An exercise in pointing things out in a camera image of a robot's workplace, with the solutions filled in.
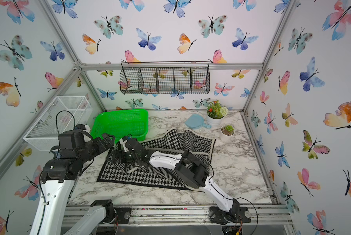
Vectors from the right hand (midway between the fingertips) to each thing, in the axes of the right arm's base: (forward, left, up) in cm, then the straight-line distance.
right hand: (110, 159), depth 78 cm
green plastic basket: (+36, +10, -13) cm, 40 cm away
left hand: (+3, -4, +14) cm, 15 cm away
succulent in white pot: (+26, -67, -8) cm, 72 cm away
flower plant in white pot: (+36, -58, +1) cm, 69 cm away
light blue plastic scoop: (+42, -47, -15) cm, 64 cm away
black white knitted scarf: (-2, -22, -13) cm, 26 cm away
